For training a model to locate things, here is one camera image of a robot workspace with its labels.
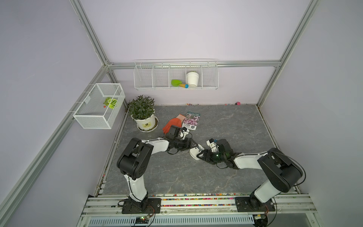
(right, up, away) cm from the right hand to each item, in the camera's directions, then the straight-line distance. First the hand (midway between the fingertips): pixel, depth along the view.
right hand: (198, 156), depth 88 cm
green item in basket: (-51, +33, -8) cm, 61 cm away
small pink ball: (+38, +37, +36) cm, 64 cm away
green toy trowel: (-15, +49, +11) cm, 52 cm away
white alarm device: (-3, +2, +3) cm, 4 cm away
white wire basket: (-59, +29, -5) cm, 66 cm away
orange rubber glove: (-17, +21, +22) cm, 35 cm away
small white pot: (-4, +50, +4) cm, 50 cm away
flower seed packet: (-4, +22, +21) cm, 31 cm away
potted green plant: (-37, +29, +4) cm, 47 cm away
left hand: (-2, +5, +2) cm, 6 cm away
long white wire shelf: (-29, +55, +12) cm, 64 cm away
